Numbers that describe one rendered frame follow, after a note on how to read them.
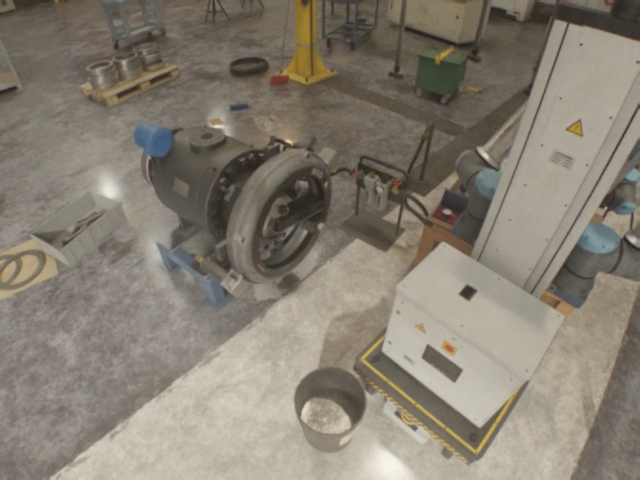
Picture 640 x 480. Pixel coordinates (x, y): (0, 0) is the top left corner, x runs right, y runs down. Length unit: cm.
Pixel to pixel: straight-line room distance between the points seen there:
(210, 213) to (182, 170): 31
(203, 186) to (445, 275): 127
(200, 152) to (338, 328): 128
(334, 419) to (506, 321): 93
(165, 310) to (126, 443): 84
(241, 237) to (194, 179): 51
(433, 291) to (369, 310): 99
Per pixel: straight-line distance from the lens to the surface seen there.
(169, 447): 214
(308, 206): 202
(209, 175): 203
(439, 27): 770
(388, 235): 283
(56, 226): 348
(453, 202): 242
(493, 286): 155
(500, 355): 138
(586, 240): 164
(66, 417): 245
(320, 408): 193
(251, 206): 171
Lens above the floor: 194
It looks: 45 degrees down
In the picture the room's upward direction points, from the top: straight up
